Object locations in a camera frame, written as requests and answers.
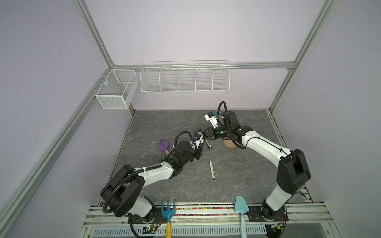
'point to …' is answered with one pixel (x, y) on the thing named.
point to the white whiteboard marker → (212, 170)
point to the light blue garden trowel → (240, 207)
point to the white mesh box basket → (118, 89)
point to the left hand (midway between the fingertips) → (203, 141)
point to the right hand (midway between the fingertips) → (199, 135)
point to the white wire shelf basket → (184, 76)
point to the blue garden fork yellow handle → (168, 213)
